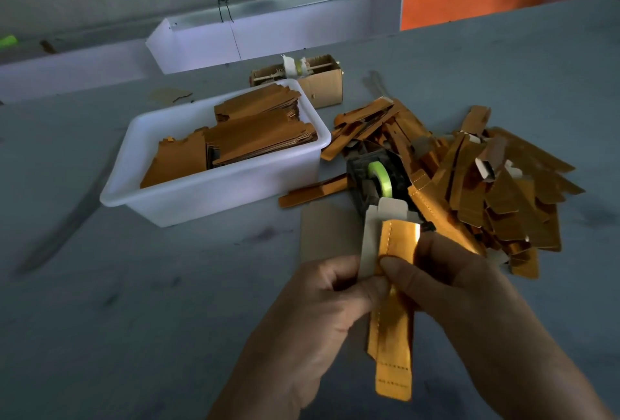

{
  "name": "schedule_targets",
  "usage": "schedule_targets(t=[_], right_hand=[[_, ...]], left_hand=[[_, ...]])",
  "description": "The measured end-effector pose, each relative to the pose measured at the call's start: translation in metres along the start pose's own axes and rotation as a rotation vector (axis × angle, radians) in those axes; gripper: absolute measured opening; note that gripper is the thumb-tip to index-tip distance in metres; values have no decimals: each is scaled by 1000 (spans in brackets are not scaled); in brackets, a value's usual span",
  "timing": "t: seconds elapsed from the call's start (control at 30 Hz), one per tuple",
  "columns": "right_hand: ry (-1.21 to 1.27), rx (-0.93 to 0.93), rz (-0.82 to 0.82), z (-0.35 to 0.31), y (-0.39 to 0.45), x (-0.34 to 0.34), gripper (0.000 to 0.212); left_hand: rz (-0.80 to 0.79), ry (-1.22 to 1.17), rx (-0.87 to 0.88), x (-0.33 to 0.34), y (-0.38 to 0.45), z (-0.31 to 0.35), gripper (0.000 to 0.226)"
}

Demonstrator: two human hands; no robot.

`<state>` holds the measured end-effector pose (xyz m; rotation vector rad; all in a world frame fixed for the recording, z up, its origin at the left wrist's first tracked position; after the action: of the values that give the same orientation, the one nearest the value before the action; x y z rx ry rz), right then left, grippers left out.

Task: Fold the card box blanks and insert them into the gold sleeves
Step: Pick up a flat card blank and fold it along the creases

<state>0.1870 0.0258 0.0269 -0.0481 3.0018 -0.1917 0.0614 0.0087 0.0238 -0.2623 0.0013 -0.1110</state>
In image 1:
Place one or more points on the green tape roll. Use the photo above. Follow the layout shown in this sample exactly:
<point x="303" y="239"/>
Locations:
<point x="381" y="180"/>

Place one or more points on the person's right forearm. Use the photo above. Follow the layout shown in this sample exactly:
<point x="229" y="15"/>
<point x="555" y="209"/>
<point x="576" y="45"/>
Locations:
<point x="542" y="400"/>

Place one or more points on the neon green object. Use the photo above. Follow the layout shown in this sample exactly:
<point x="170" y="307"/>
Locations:
<point x="8" y="42"/>

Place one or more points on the black tape dispenser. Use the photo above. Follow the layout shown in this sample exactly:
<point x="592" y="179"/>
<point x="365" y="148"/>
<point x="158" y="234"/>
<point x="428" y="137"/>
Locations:
<point x="358" y="182"/>

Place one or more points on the person's left hand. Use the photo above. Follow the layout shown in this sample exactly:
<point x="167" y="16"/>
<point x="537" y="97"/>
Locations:
<point x="305" y="328"/>

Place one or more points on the pile of beige blanks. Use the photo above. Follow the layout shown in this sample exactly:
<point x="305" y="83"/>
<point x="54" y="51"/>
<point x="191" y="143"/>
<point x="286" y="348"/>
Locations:
<point x="329" y="231"/>

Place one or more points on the white plastic bin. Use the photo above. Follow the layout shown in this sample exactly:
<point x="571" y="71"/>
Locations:
<point x="208" y="197"/>

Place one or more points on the small brown object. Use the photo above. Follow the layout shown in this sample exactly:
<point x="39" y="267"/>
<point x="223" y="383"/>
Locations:
<point x="47" y="48"/>

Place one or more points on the pile of gold boxes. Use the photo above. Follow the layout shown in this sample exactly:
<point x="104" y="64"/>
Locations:
<point x="504" y="192"/>

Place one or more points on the small cardboard box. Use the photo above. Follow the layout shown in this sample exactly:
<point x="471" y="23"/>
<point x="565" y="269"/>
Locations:
<point x="327" y="90"/>

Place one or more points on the gold cartons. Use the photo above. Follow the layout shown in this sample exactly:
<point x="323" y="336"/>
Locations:
<point x="260" y="132"/>

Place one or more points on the person's left forearm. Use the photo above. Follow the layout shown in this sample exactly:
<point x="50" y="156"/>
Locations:
<point x="262" y="405"/>

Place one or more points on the person's right hand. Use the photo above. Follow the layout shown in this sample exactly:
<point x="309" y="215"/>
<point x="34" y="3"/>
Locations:
<point x="470" y="318"/>

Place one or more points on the long white tray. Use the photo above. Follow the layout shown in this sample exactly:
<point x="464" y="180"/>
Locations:
<point x="73" y="73"/>
<point x="320" y="20"/>

